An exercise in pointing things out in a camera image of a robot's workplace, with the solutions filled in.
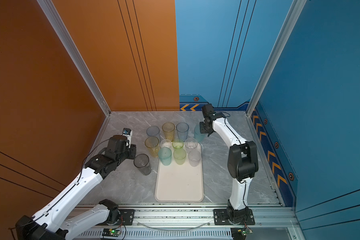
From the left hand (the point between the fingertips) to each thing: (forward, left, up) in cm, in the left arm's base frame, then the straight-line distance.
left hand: (133, 144), depth 79 cm
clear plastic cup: (+1, -34, -15) cm, 37 cm away
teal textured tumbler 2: (+13, -37, -11) cm, 40 cm away
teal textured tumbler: (+2, -16, -14) cm, 21 cm away
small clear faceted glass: (+10, -15, -14) cm, 23 cm away
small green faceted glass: (+10, -23, -15) cm, 29 cm away
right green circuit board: (-37, -55, -19) cm, 69 cm away
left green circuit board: (-37, +7, -20) cm, 43 cm away
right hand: (+16, -40, -6) cm, 44 cm away
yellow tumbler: (+9, -7, -12) cm, 17 cm away
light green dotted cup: (-1, -25, -11) cm, 27 cm away
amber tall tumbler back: (+17, -17, -8) cm, 25 cm away
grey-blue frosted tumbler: (+14, -8, -7) cm, 17 cm away
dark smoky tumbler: (-6, -4, -8) cm, 11 cm away
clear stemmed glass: (+11, -32, -15) cm, 37 cm away
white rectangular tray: (-14, -26, -17) cm, 34 cm away
